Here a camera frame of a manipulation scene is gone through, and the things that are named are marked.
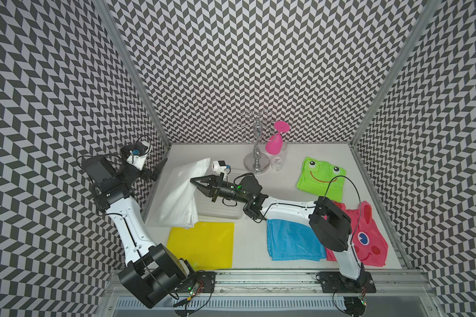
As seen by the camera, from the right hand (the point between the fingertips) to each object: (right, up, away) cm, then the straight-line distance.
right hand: (191, 182), depth 63 cm
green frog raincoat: (+58, -3, +42) cm, 72 cm away
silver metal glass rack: (+23, +22, +26) cm, 41 cm away
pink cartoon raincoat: (+69, -26, +20) cm, 77 cm away
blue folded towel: (+37, -27, +19) cm, 50 cm away
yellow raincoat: (+1, -29, +18) cm, 34 cm away
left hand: (-16, +10, +8) cm, 21 cm away
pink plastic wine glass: (+31, +15, +35) cm, 50 cm away
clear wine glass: (+34, +7, +41) cm, 54 cm away
